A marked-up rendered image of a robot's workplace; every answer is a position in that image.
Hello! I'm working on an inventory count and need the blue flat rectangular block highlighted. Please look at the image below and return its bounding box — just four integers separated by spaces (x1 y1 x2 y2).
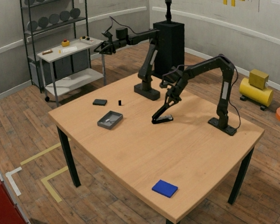
151 179 178 198

